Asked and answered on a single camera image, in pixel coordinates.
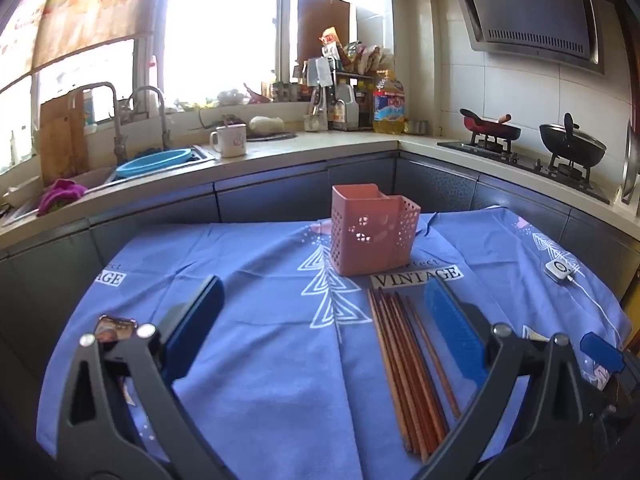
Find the small steel cup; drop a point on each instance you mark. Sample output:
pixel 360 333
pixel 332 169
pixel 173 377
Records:
pixel 419 127

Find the pink plastic utensil holder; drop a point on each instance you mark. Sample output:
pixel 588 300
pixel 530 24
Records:
pixel 365 240

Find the metal spice rack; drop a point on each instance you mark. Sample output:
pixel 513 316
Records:
pixel 365 100

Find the small white square device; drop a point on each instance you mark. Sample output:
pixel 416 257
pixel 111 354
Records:
pixel 558 271

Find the brown board panel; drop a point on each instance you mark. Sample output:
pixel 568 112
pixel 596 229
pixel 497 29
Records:
pixel 322 25

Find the blue plastic basin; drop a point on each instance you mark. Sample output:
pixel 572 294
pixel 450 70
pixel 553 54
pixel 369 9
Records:
pixel 150 162

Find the black gas stove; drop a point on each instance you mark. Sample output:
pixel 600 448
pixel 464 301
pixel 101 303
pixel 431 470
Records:
pixel 525 162

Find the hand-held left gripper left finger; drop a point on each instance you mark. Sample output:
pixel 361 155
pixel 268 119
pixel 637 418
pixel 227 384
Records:
pixel 200 320

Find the black wok with lid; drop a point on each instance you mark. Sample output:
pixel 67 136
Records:
pixel 572 146

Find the pink cloth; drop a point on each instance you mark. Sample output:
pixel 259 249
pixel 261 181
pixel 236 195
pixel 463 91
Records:
pixel 60 196

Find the steel pot lid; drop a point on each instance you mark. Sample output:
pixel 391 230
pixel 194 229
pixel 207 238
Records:
pixel 632 165

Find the yellow cooking oil bottle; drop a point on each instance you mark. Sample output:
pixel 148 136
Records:
pixel 389 107

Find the wooden cutting board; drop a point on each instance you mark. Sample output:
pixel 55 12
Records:
pixel 62 145

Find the white mug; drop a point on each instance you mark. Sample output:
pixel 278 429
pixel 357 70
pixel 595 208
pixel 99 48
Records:
pixel 232 141

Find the steel kitchen faucet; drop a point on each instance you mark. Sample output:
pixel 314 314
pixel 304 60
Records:
pixel 164 135
pixel 119 140

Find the steel range hood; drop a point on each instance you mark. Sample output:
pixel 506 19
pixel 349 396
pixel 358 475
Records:
pixel 530 5

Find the white cloth lump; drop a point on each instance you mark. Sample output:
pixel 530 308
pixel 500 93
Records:
pixel 266 124

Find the pile of snack packets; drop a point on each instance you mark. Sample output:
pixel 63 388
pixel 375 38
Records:
pixel 360 55

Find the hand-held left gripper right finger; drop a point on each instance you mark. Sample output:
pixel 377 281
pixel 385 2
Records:
pixel 452 330

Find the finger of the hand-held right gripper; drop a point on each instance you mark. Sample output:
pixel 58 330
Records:
pixel 600 351

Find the blue printed tablecloth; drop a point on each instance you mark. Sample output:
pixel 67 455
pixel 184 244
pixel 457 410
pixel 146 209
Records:
pixel 280 360

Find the white plastic jug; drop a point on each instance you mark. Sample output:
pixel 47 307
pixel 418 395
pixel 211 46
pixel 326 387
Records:
pixel 344 107

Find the white knife holder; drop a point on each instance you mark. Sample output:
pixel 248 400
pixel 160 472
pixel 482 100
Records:
pixel 315 120

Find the steel cleaver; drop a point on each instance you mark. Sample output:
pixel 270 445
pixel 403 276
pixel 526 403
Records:
pixel 319 71

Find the bundle of wooden chopsticks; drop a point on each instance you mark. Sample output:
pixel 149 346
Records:
pixel 405 360

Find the dark round mat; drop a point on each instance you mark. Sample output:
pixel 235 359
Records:
pixel 285 136

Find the steel sink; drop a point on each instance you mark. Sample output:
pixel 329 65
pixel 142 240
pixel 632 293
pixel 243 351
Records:
pixel 202 152

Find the printed roller blind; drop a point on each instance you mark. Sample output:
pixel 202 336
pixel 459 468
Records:
pixel 85 10

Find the red frying pan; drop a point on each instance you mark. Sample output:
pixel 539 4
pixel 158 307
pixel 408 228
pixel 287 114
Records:
pixel 492 129

